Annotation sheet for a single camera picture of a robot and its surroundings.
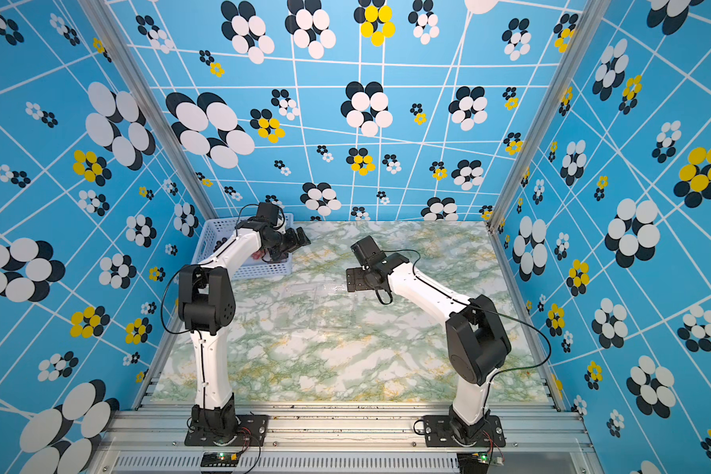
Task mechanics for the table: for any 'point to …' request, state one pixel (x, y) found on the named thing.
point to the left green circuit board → (219, 459)
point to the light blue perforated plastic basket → (212, 233)
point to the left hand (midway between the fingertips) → (304, 243)
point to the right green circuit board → (476, 462)
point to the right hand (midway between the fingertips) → (368, 278)
